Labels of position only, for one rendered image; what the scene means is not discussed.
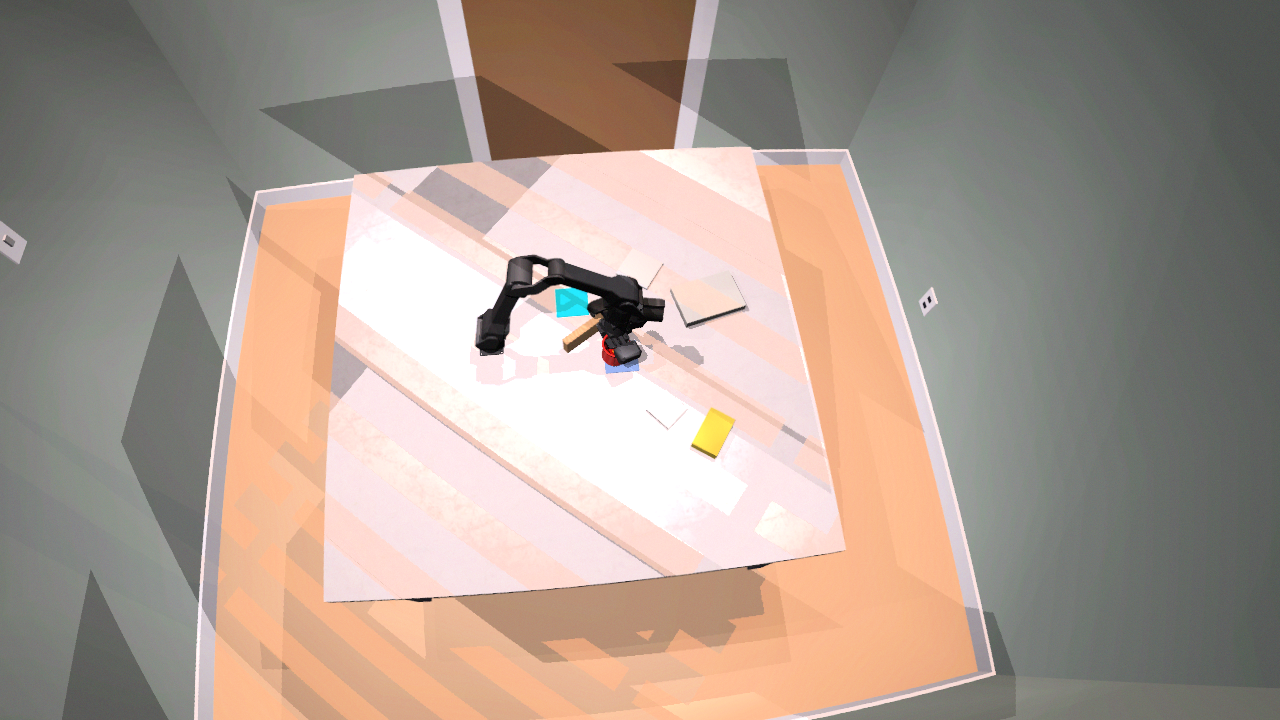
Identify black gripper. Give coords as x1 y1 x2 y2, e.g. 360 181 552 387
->
588 299 643 365

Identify yellow flat block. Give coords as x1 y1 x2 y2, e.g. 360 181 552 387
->
691 407 735 459

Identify dark red cup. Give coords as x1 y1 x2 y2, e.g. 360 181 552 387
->
602 334 621 366

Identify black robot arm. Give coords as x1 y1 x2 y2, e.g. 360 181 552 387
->
474 254 666 356

